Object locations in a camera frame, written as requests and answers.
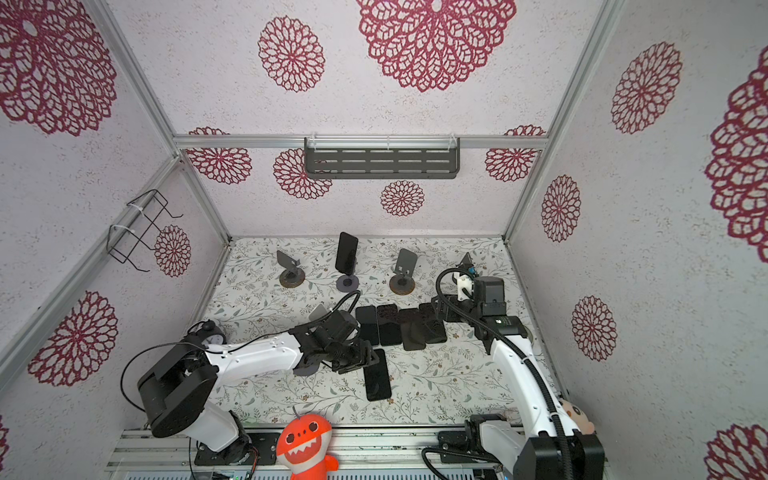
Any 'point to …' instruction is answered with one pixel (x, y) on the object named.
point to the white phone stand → (317, 312)
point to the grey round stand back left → (347, 283)
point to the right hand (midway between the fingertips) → (445, 296)
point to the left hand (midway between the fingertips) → (372, 367)
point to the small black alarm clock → (205, 333)
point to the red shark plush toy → (303, 444)
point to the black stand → (466, 262)
